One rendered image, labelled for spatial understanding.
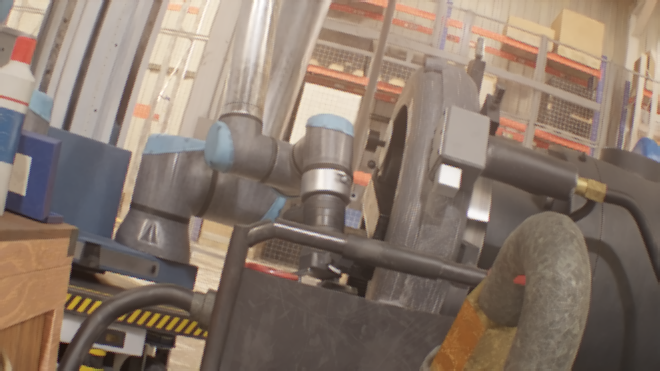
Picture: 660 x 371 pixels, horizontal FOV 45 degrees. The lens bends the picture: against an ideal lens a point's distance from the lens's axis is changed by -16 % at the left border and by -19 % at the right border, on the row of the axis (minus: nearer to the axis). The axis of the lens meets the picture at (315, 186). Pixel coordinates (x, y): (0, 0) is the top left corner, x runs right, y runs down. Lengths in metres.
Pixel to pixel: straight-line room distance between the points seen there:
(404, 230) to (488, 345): 1.18
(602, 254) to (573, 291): 1.46
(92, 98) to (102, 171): 0.18
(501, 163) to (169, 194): 0.78
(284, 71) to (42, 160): 1.00
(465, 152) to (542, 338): 1.21
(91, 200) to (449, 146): 0.88
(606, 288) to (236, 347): 0.92
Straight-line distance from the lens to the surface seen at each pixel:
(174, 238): 2.05
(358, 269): 1.84
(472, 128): 1.60
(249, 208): 2.11
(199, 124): 9.34
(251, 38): 1.91
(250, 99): 1.84
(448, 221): 1.64
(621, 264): 1.86
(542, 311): 0.38
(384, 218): 1.76
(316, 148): 1.74
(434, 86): 1.81
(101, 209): 2.12
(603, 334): 1.88
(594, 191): 1.69
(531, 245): 0.41
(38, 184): 1.22
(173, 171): 2.05
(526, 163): 1.62
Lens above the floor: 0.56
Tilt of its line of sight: 3 degrees up
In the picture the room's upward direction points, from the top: 15 degrees clockwise
